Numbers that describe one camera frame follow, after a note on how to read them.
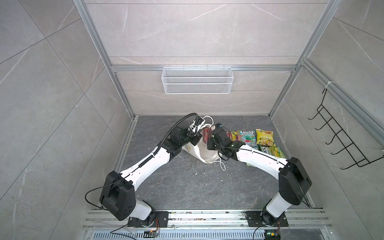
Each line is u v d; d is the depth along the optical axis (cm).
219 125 77
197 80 101
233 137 101
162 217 73
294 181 43
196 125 66
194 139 70
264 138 101
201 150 79
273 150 97
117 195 41
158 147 54
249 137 104
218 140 67
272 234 70
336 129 70
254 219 73
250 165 57
